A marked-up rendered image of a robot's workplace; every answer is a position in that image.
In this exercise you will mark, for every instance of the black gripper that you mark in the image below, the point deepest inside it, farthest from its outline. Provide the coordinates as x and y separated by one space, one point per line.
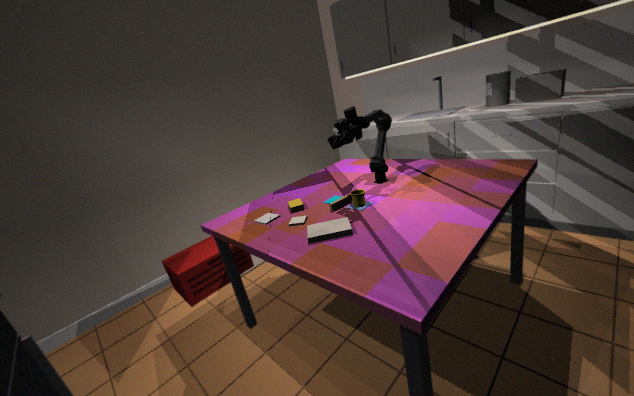
345 137

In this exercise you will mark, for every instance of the yellow rectangular block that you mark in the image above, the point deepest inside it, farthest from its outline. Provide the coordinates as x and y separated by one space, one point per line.
296 205

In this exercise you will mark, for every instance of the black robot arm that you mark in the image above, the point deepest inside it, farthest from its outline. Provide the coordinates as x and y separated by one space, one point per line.
383 122

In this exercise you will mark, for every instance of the tan flat bar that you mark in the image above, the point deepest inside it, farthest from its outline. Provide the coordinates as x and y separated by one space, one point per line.
340 202

